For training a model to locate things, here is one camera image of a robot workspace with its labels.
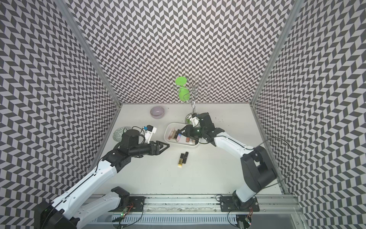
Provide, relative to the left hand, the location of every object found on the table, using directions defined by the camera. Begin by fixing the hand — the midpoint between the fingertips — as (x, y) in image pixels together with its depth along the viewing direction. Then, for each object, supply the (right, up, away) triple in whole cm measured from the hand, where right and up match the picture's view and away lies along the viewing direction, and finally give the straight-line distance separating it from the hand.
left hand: (165, 147), depth 73 cm
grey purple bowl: (-13, +19, +35) cm, 42 cm away
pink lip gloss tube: (-1, +4, +26) cm, 26 cm away
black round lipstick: (+10, -10, +15) cm, 20 cm away
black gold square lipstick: (+6, -14, +13) cm, 20 cm away
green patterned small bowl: (-38, +4, +25) cm, 45 cm away
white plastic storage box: (+7, 0, +23) cm, 24 cm away
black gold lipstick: (+3, +3, +25) cm, 26 cm away
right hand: (+8, +6, +9) cm, 13 cm away
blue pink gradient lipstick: (+5, +2, +23) cm, 24 cm away
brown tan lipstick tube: (+2, +4, +25) cm, 26 cm away
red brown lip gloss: (+11, 0, +23) cm, 25 cm away
